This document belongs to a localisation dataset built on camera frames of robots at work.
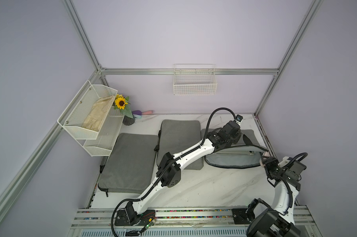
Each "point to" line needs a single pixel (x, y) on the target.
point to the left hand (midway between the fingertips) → (235, 130)
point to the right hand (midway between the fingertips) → (263, 162)
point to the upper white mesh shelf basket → (84, 116)
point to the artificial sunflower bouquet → (120, 102)
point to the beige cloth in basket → (96, 116)
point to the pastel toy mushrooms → (138, 114)
